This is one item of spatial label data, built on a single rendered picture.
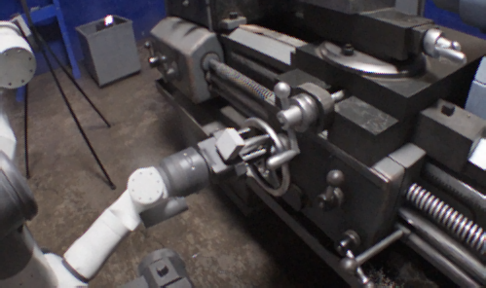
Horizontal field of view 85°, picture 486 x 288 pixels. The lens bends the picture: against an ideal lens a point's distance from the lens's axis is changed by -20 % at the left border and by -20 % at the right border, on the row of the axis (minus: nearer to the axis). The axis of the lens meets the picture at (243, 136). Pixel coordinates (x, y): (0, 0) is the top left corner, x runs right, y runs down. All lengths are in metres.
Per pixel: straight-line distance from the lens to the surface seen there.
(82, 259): 0.62
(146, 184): 0.59
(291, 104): 0.63
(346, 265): 0.62
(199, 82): 1.33
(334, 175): 0.60
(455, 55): 0.58
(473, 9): 0.78
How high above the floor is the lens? 1.19
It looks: 35 degrees down
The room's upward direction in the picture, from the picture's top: 6 degrees counter-clockwise
